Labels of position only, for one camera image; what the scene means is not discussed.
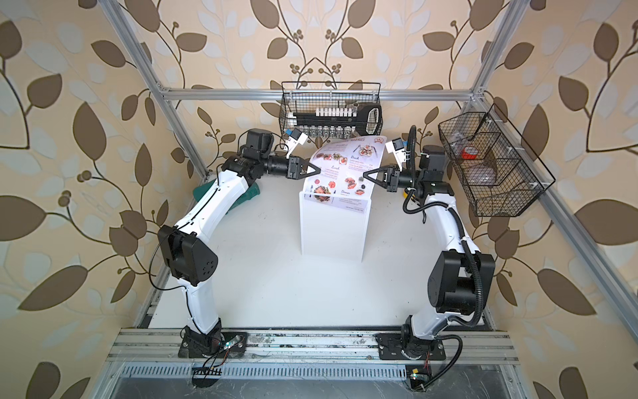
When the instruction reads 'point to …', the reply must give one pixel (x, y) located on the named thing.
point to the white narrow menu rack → (333, 226)
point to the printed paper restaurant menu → (341, 182)
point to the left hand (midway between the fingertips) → (314, 168)
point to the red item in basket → (469, 153)
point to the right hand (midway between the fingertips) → (364, 176)
